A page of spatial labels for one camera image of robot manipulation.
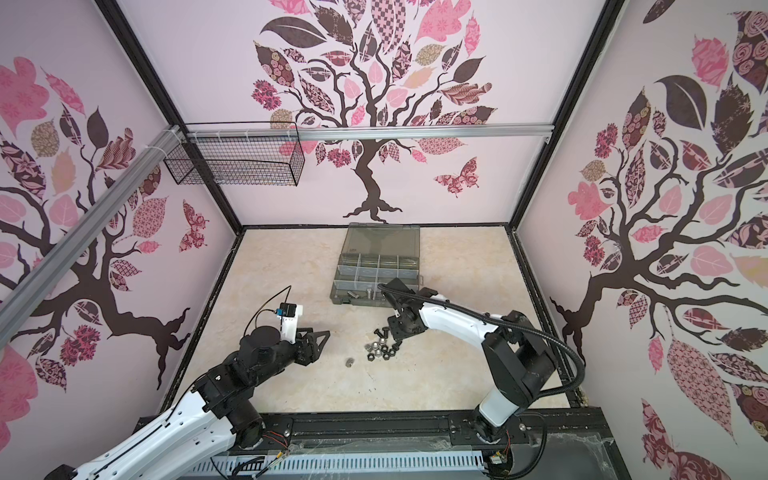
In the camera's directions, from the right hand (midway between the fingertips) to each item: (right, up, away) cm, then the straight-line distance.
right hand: (400, 326), depth 88 cm
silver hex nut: (-8, -6, 0) cm, 9 cm away
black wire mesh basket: (-67, +61, +34) cm, 97 cm away
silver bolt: (-15, +8, +10) cm, 20 cm away
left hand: (-21, 0, -12) cm, 24 cm away
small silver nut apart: (-15, -10, -3) cm, 18 cm away
